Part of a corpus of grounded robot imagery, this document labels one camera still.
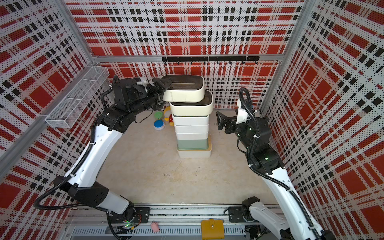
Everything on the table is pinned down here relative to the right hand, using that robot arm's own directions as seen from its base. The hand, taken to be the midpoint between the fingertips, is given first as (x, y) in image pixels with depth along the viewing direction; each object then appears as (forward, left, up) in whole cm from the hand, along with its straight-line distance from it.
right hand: (228, 112), depth 63 cm
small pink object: (-38, +34, -38) cm, 63 cm away
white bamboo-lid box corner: (+2, +14, -14) cm, 20 cm away
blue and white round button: (+25, +44, -39) cm, 64 cm away
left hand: (+8, +24, +7) cm, 26 cm away
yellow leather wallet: (-39, +7, -39) cm, 56 cm away
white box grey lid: (+1, +21, -6) cm, 22 cm away
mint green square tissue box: (+1, +17, -25) cm, 31 cm away
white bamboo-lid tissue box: (+1, +17, -17) cm, 24 cm away
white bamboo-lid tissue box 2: (+1, +15, -39) cm, 42 cm away
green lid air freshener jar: (+31, +44, -36) cm, 65 cm away
